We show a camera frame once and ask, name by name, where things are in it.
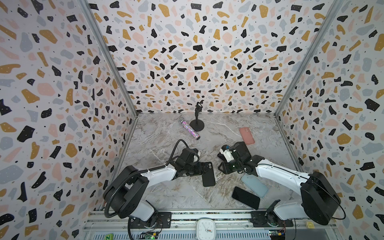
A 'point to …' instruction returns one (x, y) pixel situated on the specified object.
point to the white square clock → (206, 229)
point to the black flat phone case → (241, 150)
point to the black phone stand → (198, 125)
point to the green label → (109, 237)
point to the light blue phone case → (256, 183)
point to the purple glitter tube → (189, 130)
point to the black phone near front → (246, 198)
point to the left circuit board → (151, 235)
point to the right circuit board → (277, 234)
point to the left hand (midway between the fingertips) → (207, 168)
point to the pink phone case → (247, 135)
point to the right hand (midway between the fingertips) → (218, 164)
